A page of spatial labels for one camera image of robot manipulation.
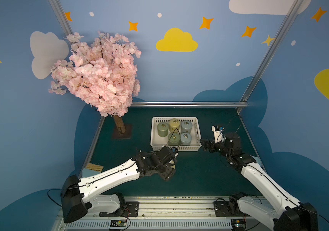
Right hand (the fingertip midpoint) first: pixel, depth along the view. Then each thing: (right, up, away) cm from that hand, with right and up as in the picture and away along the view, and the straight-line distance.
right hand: (209, 137), depth 83 cm
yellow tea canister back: (-19, +7, +19) cm, 28 cm away
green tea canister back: (-27, +4, +17) cm, 33 cm away
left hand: (-24, -14, -8) cm, 29 cm away
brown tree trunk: (-57, +7, +14) cm, 59 cm away
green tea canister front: (-20, -2, +11) cm, 23 cm away
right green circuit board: (+12, -45, -9) cm, 47 cm away
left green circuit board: (-50, -43, -11) cm, 67 cm away
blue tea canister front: (-12, -3, +11) cm, 17 cm away
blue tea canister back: (-10, +6, +19) cm, 22 cm away
